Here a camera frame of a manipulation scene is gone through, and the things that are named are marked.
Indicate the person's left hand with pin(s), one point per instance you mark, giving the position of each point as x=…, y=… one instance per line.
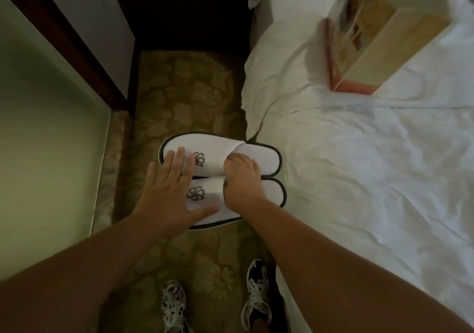
x=170, y=199

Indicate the person's right hand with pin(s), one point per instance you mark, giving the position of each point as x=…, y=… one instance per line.
x=242, y=188

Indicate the white slipper dark trim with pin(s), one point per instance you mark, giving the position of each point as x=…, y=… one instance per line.
x=207, y=149
x=207, y=201

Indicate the person's left forearm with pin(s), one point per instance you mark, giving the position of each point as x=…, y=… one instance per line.
x=66, y=277

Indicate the person's right forearm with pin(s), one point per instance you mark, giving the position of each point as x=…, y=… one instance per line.
x=333, y=281

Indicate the person's left sneaker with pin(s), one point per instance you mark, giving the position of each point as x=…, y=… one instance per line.
x=173, y=307

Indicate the person's sneaker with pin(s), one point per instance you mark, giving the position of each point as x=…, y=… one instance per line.
x=257, y=295
x=173, y=307

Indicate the person's right sneaker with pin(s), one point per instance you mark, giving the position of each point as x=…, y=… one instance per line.
x=257, y=295

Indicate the white bed duvet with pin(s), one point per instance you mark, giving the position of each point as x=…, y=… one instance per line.
x=351, y=158

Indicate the frosted glass partition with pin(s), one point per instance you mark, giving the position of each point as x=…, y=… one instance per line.
x=44, y=140

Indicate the orange printed gift bag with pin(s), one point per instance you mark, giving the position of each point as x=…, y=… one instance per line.
x=374, y=36

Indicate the dark wooden frame strip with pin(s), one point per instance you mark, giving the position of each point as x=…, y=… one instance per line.
x=66, y=43

